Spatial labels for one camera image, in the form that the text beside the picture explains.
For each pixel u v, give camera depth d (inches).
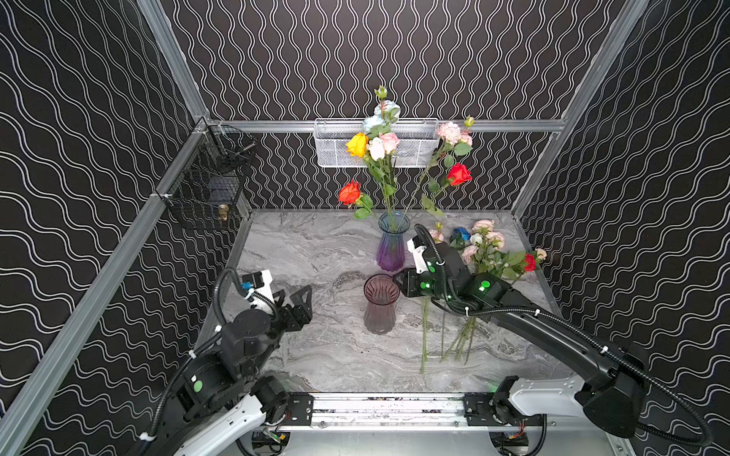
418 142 33.7
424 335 34.6
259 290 21.1
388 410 29.9
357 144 30.7
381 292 30.4
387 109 31.5
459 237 41.9
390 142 30.5
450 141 33.4
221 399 16.9
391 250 37.4
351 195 31.5
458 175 28.2
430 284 24.3
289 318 21.7
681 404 14.1
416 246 26.3
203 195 37.1
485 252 41.1
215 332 17.3
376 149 30.0
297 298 22.2
